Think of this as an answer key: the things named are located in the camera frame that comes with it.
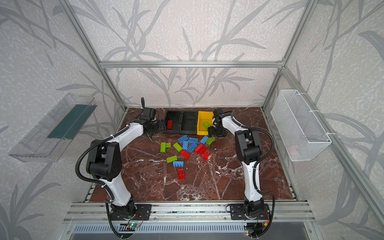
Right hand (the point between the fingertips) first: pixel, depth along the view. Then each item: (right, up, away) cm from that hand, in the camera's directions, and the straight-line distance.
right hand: (213, 134), depth 103 cm
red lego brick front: (-20, -22, -18) cm, 35 cm away
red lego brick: (-31, +7, +5) cm, 32 cm away
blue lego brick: (-14, -4, -4) cm, 15 cm away
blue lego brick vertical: (-19, -7, -6) cm, 21 cm away
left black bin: (-27, +12, +7) cm, 31 cm away
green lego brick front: (-27, -15, -11) cm, 32 cm away
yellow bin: (-6, +12, +8) cm, 16 cm away
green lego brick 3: (-3, -4, -4) cm, 6 cm away
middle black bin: (-18, +7, +10) cm, 22 cm away
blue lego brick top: (-20, -3, -3) cm, 21 cm away
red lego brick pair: (-9, -9, -9) cm, 15 cm away
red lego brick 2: (-18, -12, -10) cm, 24 cm away
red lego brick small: (-5, -13, -9) cm, 17 cm away
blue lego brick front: (-22, -16, -15) cm, 31 cm away
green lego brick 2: (-23, -8, -7) cm, 26 cm away
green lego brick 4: (-5, +6, +5) cm, 9 cm away
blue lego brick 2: (-7, -3, -4) cm, 8 cm away
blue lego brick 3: (-14, -8, -7) cm, 17 cm away
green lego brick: (-33, -7, -7) cm, 34 cm away
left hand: (-34, +6, -7) cm, 35 cm away
